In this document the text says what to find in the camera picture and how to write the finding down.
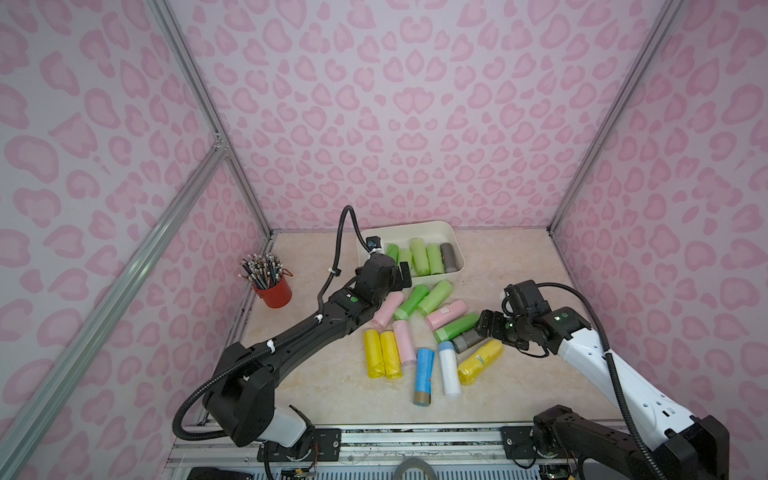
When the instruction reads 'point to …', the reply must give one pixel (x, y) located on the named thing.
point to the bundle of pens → (265, 269)
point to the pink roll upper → (387, 311)
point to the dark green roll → (393, 251)
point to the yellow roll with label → (478, 360)
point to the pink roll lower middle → (405, 343)
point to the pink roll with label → (447, 313)
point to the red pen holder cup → (280, 295)
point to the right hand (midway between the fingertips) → (485, 328)
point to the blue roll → (423, 377)
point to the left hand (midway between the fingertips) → (402, 268)
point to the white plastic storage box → (362, 248)
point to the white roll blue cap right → (449, 369)
